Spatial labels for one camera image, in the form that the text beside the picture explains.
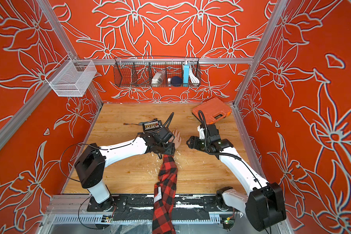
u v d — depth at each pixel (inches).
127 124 42.0
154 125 40.8
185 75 34.5
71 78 36.2
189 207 28.6
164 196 28.5
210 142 24.3
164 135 25.9
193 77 36.0
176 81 37.4
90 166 17.7
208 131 24.5
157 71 38.0
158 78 36.1
